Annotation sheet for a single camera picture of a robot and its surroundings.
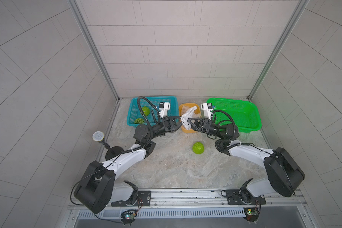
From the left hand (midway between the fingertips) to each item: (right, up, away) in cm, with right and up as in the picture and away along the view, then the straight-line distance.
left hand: (187, 123), depth 60 cm
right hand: (+1, -1, +2) cm, 2 cm away
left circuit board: (-27, -43, +4) cm, 51 cm away
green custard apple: (+8, -17, +22) cm, 29 cm away
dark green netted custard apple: (-30, -2, +33) cm, 45 cm away
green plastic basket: (+46, +2, +45) cm, 64 cm away
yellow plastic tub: (+1, +7, +46) cm, 47 cm away
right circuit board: (+32, -45, +8) cm, 55 cm away
